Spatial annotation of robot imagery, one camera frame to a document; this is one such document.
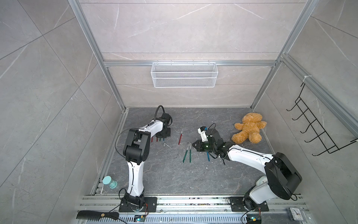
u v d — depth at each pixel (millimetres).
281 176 436
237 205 728
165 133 910
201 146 762
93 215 710
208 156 746
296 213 694
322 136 639
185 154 925
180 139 1005
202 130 793
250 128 971
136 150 553
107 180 734
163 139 1005
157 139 1003
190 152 929
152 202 735
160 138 1003
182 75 1009
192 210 730
